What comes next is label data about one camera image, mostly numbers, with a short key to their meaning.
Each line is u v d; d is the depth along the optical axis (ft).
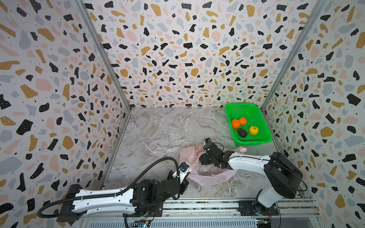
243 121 3.56
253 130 3.34
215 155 2.25
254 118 3.51
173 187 1.68
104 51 2.83
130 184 1.58
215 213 2.40
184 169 1.90
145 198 1.69
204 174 2.84
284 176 1.47
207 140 2.69
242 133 3.30
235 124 3.45
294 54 2.91
